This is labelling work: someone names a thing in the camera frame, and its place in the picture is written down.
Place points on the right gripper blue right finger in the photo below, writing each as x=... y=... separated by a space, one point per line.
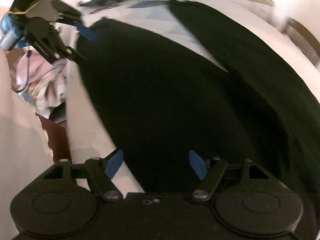
x=198 y=165

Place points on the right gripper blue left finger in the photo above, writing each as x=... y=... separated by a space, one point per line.
x=112 y=163

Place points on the black pants with white lettering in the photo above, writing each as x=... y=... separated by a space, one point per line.
x=159 y=100

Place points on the pile of colourful clothes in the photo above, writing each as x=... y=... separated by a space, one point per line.
x=41 y=84

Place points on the wooden chair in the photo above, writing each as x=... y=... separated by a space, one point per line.
x=302 y=38

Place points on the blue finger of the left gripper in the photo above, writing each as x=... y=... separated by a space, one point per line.
x=85 y=31

